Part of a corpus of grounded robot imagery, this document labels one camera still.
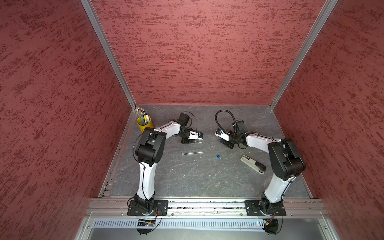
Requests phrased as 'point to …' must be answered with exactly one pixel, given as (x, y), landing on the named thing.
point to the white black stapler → (256, 166)
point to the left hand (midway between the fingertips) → (192, 140)
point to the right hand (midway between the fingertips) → (222, 140)
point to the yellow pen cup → (142, 127)
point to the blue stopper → (218, 156)
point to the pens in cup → (144, 117)
